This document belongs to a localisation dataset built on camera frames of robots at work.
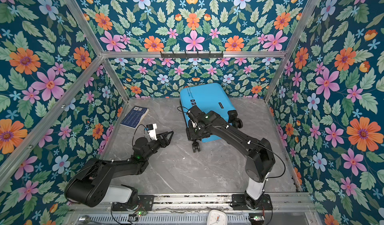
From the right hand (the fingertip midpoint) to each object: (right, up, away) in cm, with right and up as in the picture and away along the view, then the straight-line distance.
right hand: (193, 135), depth 81 cm
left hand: (-12, +3, +1) cm, 12 cm away
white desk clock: (+12, -36, -14) cm, 40 cm away
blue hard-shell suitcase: (+9, +22, +12) cm, 27 cm away
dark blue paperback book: (-45, +9, +27) cm, 53 cm away
